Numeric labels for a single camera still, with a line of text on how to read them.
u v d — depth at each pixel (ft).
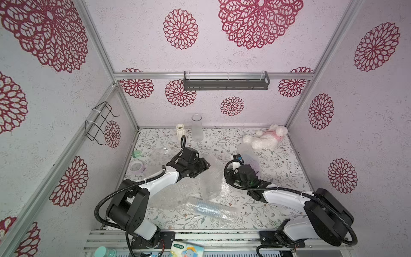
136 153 3.43
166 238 2.40
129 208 1.44
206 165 2.67
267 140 3.28
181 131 3.20
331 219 1.40
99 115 2.55
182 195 2.87
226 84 2.87
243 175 2.18
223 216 2.54
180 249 2.21
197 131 3.85
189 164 2.25
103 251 2.09
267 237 2.41
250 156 3.29
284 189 1.79
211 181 2.82
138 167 3.18
